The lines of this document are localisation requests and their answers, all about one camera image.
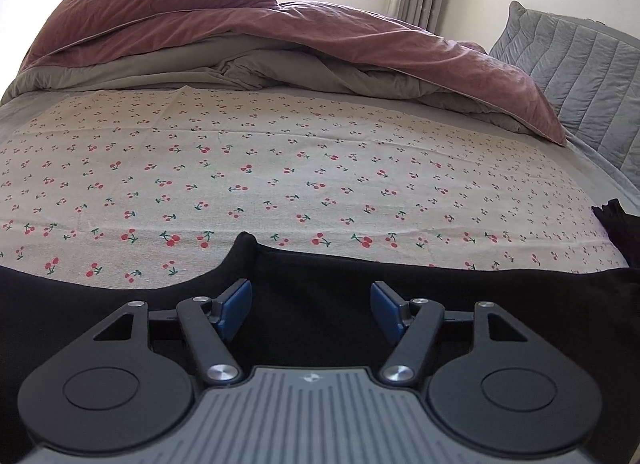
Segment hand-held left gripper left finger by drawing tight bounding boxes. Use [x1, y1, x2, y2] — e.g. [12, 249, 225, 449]
[90, 279, 253, 387]

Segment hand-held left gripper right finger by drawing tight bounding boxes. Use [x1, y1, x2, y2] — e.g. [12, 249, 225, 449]
[370, 280, 534, 387]

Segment black pants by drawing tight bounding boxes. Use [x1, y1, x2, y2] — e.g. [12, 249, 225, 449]
[0, 231, 640, 464]

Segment cherry print bed sheet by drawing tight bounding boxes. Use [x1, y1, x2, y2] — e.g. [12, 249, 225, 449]
[0, 85, 630, 292]

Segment folded black garment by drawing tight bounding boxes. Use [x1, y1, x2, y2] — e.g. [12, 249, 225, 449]
[591, 198, 640, 271]

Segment pink and grey duvet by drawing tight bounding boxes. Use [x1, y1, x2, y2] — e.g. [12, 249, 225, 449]
[0, 0, 568, 147]

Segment grey quilted pillow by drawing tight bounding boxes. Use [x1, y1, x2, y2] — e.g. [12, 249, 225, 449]
[487, 0, 640, 175]

